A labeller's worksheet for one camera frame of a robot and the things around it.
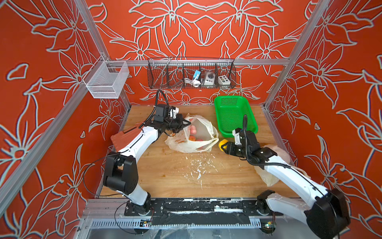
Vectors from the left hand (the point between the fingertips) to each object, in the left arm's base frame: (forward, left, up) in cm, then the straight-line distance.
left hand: (191, 122), depth 81 cm
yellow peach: (-7, -18, -8) cm, 21 cm away
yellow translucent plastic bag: (-11, -51, -11) cm, 53 cm away
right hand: (-10, -16, -10) cm, 22 cm away
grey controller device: (+28, -10, +10) cm, 31 cm away
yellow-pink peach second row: (+1, 0, -18) cm, 18 cm away
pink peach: (+8, -1, -18) cm, 20 cm away
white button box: (+31, -19, +7) cm, 37 cm away
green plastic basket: (+28, -28, -18) cm, 43 cm away
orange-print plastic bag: (+6, -6, -22) cm, 23 cm away
